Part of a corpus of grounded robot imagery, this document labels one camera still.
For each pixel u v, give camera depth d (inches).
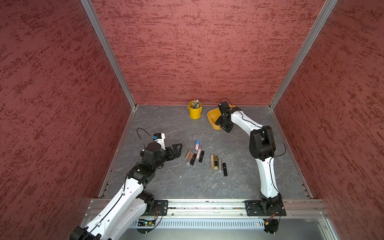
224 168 34.3
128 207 22.7
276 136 40.7
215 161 34.7
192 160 35.3
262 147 23.5
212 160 35.3
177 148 27.4
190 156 36.2
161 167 26.8
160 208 27.9
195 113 43.1
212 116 43.6
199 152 36.9
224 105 33.4
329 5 27.8
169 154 26.8
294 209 29.8
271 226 27.4
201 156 36.1
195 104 39.3
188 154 36.3
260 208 28.5
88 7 27.9
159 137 27.7
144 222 28.4
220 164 34.5
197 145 38.1
